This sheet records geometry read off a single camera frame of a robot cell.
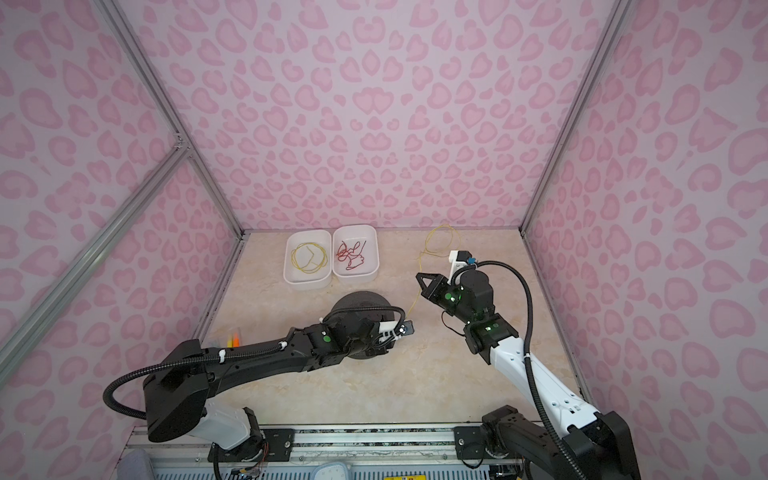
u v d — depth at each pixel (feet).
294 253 3.49
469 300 1.90
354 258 3.60
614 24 2.32
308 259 3.65
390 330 2.19
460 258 2.31
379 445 2.46
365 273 3.31
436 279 2.31
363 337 2.07
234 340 2.89
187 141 3.03
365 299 3.06
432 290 2.19
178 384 1.50
